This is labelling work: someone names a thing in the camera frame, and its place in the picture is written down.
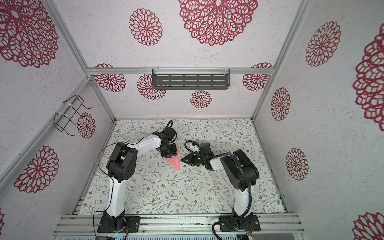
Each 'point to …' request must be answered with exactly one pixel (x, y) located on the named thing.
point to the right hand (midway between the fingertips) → (181, 159)
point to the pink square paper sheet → (175, 160)
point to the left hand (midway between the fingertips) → (173, 158)
